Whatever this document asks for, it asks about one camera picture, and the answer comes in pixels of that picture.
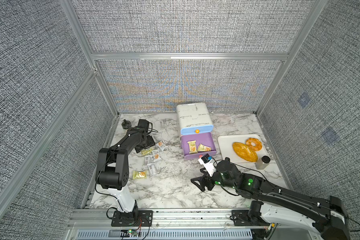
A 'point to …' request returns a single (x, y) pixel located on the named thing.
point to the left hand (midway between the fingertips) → (150, 144)
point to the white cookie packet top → (161, 145)
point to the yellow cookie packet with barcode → (192, 147)
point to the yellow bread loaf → (245, 151)
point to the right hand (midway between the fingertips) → (196, 172)
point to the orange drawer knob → (197, 131)
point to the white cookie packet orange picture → (156, 154)
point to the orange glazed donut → (258, 145)
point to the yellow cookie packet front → (202, 148)
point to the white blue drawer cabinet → (193, 118)
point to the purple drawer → (205, 138)
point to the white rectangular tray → (225, 142)
